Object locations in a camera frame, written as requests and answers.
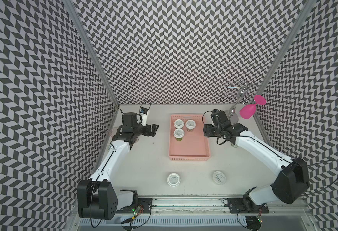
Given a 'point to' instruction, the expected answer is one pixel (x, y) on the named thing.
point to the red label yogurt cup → (190, 124)
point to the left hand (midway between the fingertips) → (150, 124)
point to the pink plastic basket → (187, 141)
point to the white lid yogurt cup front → (174, 180)
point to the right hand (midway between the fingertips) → (209, 131)
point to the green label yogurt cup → (178, 133)
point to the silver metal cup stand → (243, 90)
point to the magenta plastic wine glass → (248, 111)
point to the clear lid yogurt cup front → (219, 177)
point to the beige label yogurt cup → (178, 123)
